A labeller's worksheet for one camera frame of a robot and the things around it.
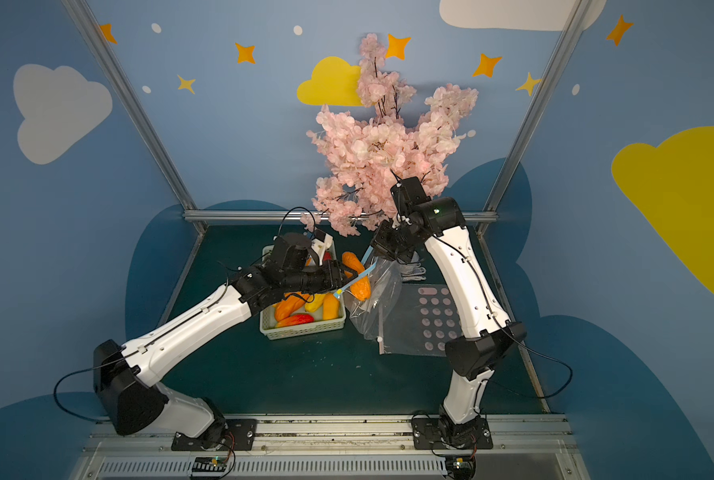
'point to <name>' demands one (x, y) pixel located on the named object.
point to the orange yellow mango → (330, 307)
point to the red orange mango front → (297, 319)
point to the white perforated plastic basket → (273, 332)
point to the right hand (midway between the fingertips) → (376, 248)
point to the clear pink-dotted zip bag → (421, 321)
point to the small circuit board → (209, 467)
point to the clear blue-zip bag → (370, 297)
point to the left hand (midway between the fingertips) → (356, 271)
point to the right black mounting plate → (426, 435)
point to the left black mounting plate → (239, 435)
